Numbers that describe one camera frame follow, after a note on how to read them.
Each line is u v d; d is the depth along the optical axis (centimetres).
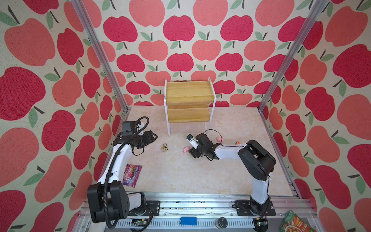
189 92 85
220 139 100
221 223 62
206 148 75
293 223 69
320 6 69
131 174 84
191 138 85
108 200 41
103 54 89
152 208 68
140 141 70
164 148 95
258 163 52
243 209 72
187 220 70
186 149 95
